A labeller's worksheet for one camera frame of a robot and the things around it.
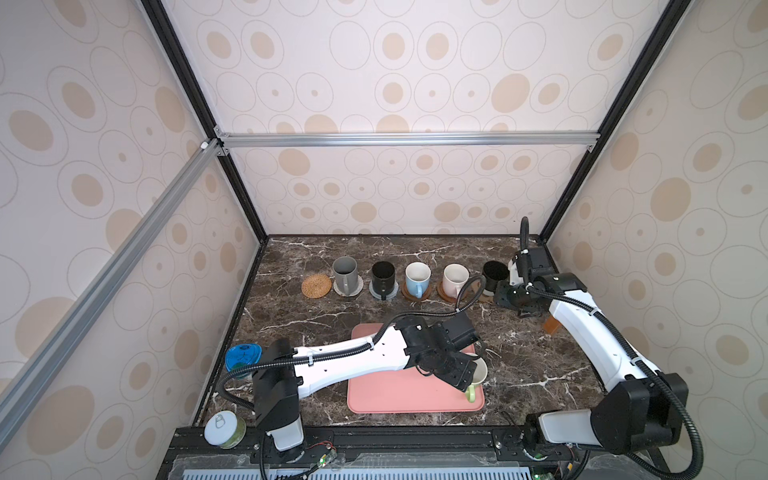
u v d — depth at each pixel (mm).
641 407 399
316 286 1054
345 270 970
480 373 779
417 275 994
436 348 499
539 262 630
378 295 998
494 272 984
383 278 977
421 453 728
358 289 1033
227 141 907
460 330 535
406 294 1022
